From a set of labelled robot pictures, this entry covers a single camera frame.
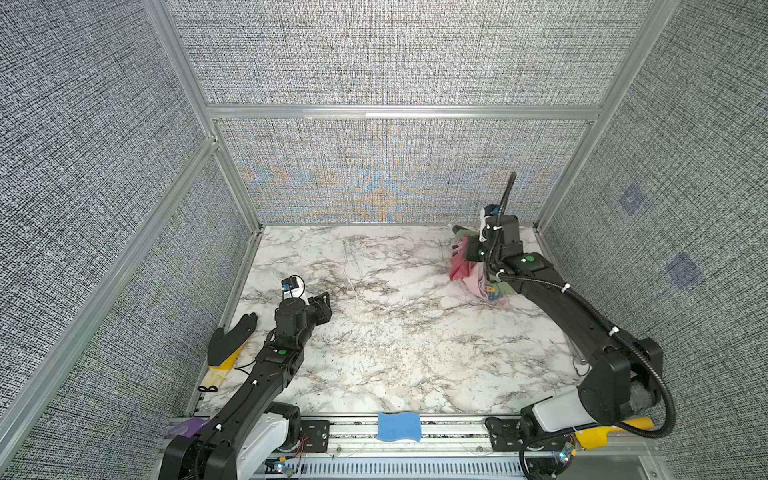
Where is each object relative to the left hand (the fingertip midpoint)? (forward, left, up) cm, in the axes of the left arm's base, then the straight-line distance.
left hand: (323, 295), depth 84 cm
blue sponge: (-31, -19, -13) cm, 39 cm away
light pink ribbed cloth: (+2, -44, +2) cm, 45 cm away
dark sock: (+24, -44, +1) cm, 50 cm away
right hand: (+10, -42, +11) cm, 45 cm away
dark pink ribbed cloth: (+4, -39, +6) cm, 39 cm away
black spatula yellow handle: (-8, +30, -13) cm, 34 cm away
